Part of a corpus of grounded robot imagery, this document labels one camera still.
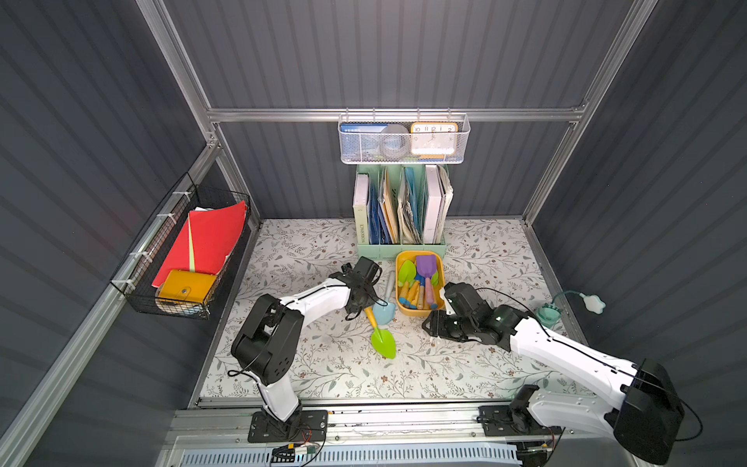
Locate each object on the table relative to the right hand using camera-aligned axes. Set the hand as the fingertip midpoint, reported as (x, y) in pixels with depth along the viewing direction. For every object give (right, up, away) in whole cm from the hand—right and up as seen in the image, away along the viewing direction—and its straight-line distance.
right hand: (432, 324), depth 80 cm
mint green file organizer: (-7, +35, +17) cm, 39 cm away
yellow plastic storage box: (-1, +11, +19) cm, 22 cm away
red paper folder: (-60, +23, -5) cm, 65 cm away
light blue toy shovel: (-13, 0, +14) cm, 19 cm away
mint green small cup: (+35, +1, +5) cm, 36 cm away
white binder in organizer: (+3, +35, +14) cm, 38 cm away
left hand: (-19, +5, +13) cm, 23 cm away
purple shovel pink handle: (+2, +15, +21) cm, 26 cm away
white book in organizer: (-20, +33, +9) cm, 40 cm away
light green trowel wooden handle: (-5, +12, +21) cm, 25 cm away
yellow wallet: (-58, +13, -15) cm, 61 cm away
